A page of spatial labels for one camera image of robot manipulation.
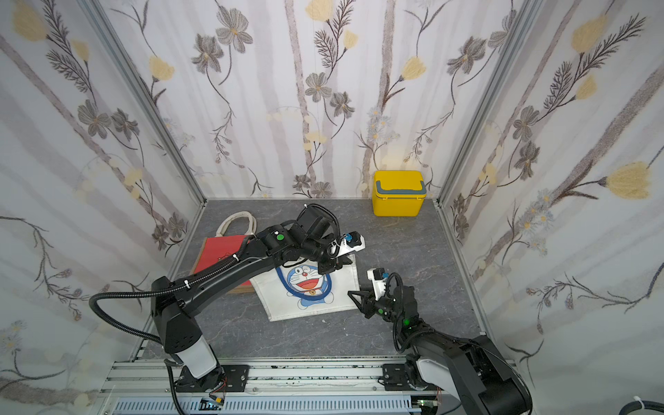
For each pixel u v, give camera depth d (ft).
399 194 3.45
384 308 2.41
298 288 2.62
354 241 1.95
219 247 3.49
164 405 2.30
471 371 1.41
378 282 2.45
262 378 2.48
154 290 1.46
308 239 1.85
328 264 2.10
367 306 2.43
